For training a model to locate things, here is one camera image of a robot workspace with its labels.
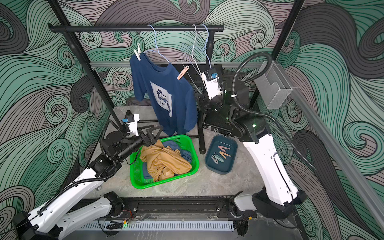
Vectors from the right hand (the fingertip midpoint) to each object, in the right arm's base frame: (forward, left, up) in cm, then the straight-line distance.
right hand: (201, 90), depth 57 cm
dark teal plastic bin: (+8, -19, -49) cm, 53 cm away
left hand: (-6, +19, -14) cm, 25 cm away
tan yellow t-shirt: (-12, +20, -39) cm, 46 cm away
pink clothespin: (+1, -16, -49) cm, 51 cm away
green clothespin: (-5, -12, -48) cm, 50 cm away
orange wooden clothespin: (-3, -16, -49) cm, 52 cm away
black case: (+18, -13, -42) cm, 47 cm away
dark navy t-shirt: (+11, +14, -17) cm, 25 cm away
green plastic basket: (+1, +5, -42) cm, 42 cm away
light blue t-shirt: (-2, +15, -41) cm, 43 cm away
